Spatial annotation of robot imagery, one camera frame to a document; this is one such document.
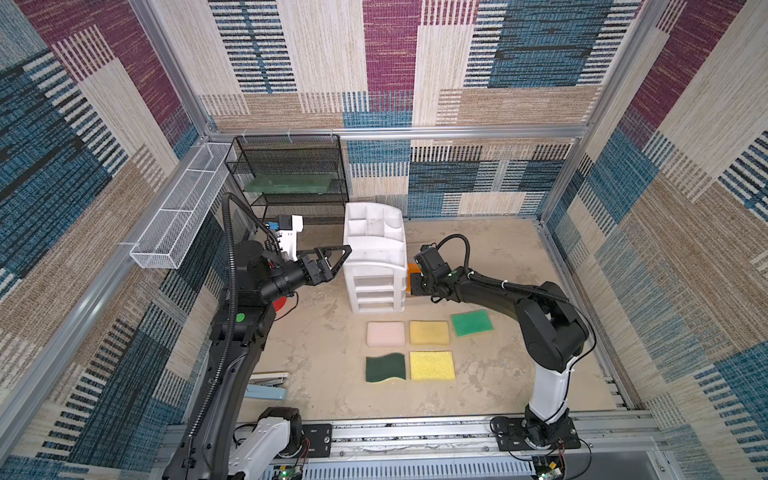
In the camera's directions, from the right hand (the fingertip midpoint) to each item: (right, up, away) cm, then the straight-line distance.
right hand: (422, 285), depth 97 cm
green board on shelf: (-41, +32, -3) cm, 52 cm away
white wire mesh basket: (-78, +13, -6) cm, 80 cm away
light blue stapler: (-43, -25, -16) cm, 52 cm away
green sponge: (+13, -11, -6) cm, 18 cm away
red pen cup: (-47, -6, +2) cm, 47 cm away
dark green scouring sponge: (-12, -21, -14) cm, 27 cm away
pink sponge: (-12, -13, -7) cm, 19 cm away
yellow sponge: (+1, -13, -7) cm, 15 cm away
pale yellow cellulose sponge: (+2, -20, -13) cm, 24 cm away
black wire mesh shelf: (-43, +43, +5) cm, 61 cm away
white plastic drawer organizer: (-14, +7, -19) cm, 25 cm away
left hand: (-21, +11, -33) cm, 41 cm away
